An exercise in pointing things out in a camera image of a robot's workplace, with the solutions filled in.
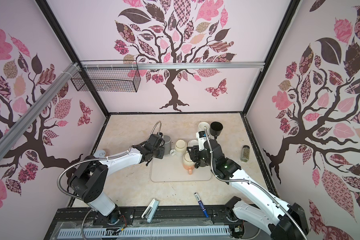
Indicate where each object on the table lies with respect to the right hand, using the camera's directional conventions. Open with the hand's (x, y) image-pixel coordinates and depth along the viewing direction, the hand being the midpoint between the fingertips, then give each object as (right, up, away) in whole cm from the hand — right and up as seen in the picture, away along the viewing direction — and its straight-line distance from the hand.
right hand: (190, 146), depth 76 cm
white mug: (+3, 0, +17) cm, 17 cm away
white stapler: (-21, -33, -3) cm, 39 cm away
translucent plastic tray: (-12, -16, +15) cm, 25 cm away
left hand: (-18, -6, +16) cm, 25 cm away
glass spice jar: (+36, -7, +16) cm, 40 cm away
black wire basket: (-54, +43, +19) cm, 71 cm away
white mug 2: (+9, +11, +27) cm, 30 cm away
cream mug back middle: (-5, -3, +14) cm, 15 cm away
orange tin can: (-56, -7, +15) cm, 58 cm away
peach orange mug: (-1, -11, +8) cm, 13 cm away
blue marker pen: (+7, -33, -2) cm, 34 cm away
